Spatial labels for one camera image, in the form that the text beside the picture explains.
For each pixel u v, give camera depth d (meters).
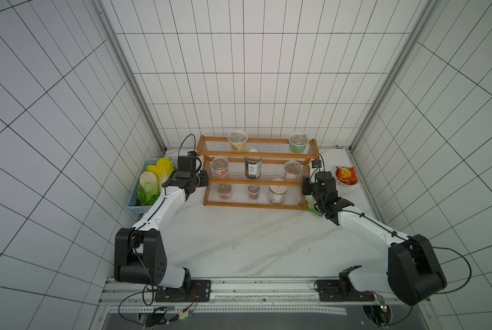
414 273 0.41
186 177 0.66
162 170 0.99
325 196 0.65
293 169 0.83
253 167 0.81
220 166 0.86
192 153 0.77
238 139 0.76
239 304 0.71
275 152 0.81
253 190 0.92
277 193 0.88
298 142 0.76
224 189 0.92
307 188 0.78
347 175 1.00
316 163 0.75
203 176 0.79
